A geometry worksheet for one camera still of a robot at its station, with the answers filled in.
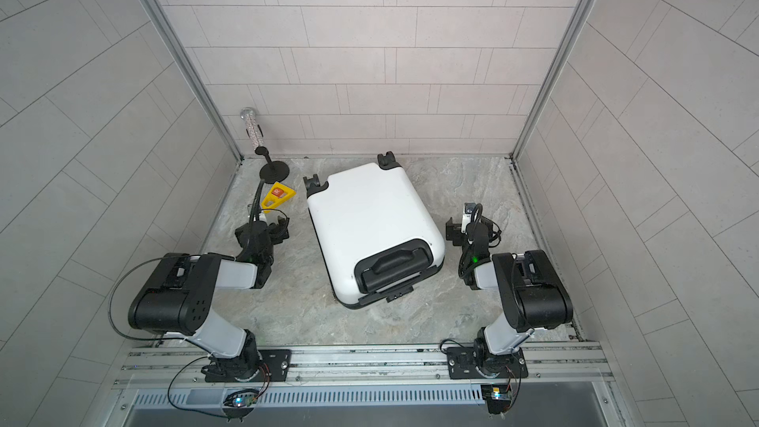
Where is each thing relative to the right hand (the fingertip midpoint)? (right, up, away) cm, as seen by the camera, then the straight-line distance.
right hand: (466, 214), depth 95 cm
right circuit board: (+1, -39, -27) cm, 48 cm away
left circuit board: (-57, -37, -30) cm, 75 cm away
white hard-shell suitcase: (-27, -3, -21) cm, 35 cm away
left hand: (-63, 0, -1) cm, 63 cm away
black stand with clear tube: (-71, +14, +17) cm, 74 cm away
